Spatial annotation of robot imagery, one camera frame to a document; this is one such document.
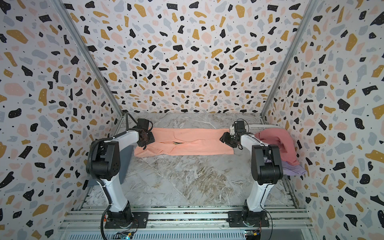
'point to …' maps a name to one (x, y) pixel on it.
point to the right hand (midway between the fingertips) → (221, 136)
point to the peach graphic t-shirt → (185, 141)
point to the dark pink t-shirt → (281, 137)
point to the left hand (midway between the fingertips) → (150, 137)
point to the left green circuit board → (122, 235)
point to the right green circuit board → (252, 232)
